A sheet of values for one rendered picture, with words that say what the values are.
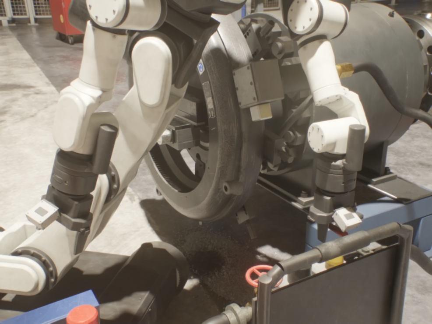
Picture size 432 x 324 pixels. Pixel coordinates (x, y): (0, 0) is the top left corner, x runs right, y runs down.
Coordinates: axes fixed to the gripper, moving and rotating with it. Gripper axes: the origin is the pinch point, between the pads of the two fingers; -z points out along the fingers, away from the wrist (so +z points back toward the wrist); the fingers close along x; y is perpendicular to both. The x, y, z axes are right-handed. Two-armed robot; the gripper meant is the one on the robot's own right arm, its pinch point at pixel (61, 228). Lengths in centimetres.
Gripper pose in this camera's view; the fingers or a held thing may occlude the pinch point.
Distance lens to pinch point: 115.6
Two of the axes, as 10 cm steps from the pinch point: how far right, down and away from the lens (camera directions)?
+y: 4.9, -1.9, 8.5
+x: 8.2, 4.4, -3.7
